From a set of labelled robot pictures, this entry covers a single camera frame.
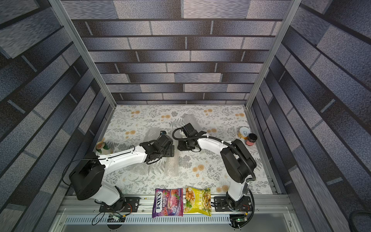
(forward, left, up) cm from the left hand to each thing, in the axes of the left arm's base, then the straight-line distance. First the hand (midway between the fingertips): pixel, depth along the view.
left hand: (169, 149), depth 87 cm
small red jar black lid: (+9, -54, -1) cm, 55 cm away
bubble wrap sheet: (-11, -2, -1) cm, 11 cm away
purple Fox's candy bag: (-28, -1, -4) cm, 28 cm away
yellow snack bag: (-27, -16, -2) cm, 32 cm away
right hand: (+3, -5, -2) cm, 7 cm away
